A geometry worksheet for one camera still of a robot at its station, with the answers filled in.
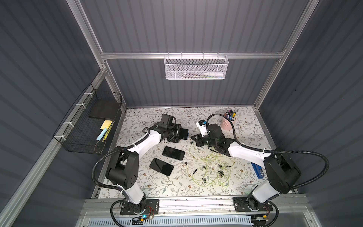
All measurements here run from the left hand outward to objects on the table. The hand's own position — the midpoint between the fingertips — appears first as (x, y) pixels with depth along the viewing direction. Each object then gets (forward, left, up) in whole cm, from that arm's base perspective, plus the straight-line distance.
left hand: (186, 131), depth 88 cm
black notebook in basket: (+4, +45, +16) cm, 48 cm away
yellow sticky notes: (-4, +43, +12) cm, 45 cm away
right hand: (-4, -5, 0) cm, 6 cm away
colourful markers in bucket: (+14, -31, 0) cm, 34 cm away
